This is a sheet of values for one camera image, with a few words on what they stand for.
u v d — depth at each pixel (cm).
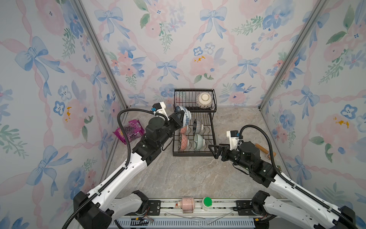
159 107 60
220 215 73
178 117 60
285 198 50
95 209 37
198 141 89
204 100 89
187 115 68
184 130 95
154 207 74
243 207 74
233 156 62
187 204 68
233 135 64
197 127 95
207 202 68
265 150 95
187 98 119
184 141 87
